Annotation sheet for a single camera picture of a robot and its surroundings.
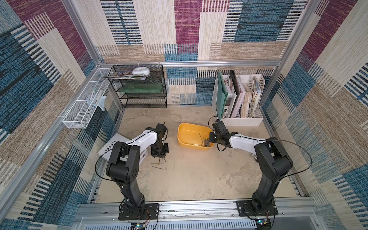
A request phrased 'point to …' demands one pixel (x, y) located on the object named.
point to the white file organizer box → (244, 105)
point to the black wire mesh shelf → (139, 86)
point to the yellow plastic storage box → (194, 136)
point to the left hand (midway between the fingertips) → (165, 155)
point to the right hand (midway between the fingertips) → (211, 137)
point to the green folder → (222, 94)
